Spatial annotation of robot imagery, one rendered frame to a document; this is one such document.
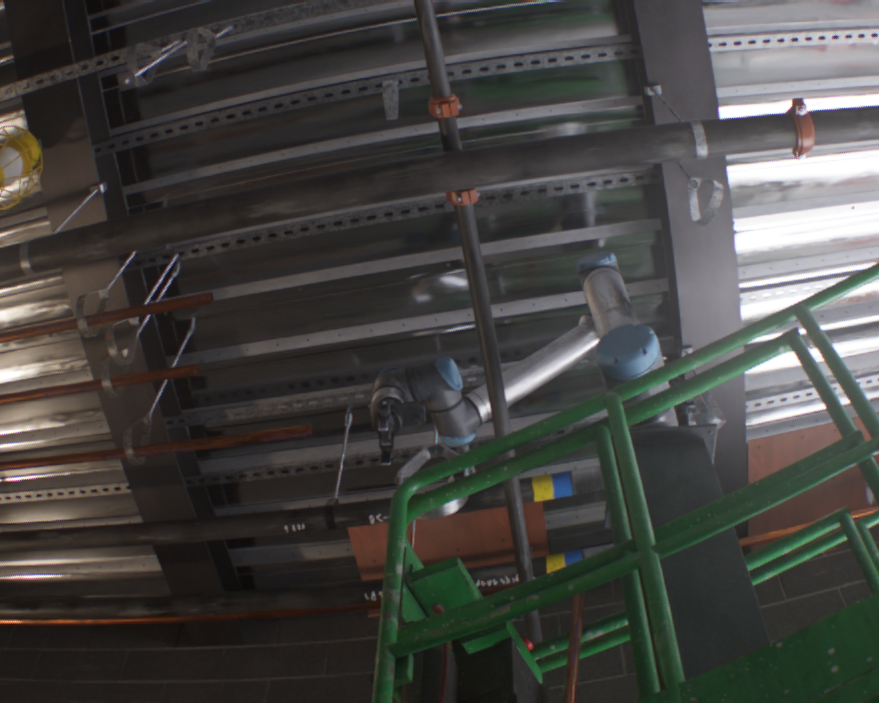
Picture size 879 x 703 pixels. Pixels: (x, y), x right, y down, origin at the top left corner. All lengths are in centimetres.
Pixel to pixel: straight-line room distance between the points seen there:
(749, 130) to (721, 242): 81
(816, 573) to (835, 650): 236
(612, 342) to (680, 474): 40
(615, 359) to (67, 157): 172
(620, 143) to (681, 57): 70
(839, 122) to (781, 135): 17
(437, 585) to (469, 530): 145
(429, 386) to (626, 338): 57
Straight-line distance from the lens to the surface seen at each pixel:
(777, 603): 373
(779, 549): 266
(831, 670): 147
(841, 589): 378
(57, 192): 333
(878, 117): 261
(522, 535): 295
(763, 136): 251
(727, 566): 204
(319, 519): 319
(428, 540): 385
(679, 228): 320
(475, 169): 243
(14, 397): 300
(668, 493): 225
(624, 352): 248
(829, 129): 256
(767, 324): 234
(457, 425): 288
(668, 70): 308
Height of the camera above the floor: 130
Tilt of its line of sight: 66 degrees up
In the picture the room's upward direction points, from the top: 5 degrees clockwise
